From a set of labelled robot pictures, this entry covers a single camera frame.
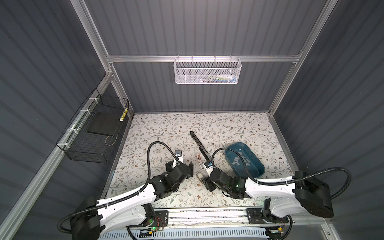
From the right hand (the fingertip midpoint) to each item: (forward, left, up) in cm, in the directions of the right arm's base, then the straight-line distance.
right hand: (205, 178), depth 82 cm
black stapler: (+19, +1, -3) cm, 19 cm away
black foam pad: (+17, +49, +28) cm, 59 cm away
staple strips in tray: (+14, -21, -6) cm, 26 cm away
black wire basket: (+12, +56, +25) cm, 63 cm away
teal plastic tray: (+8, -31, -6) cm, 33 cm away
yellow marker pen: (+27, +45, +24) cm, 57 cm away
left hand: (+6, +12, +8) cm, 15 cm away
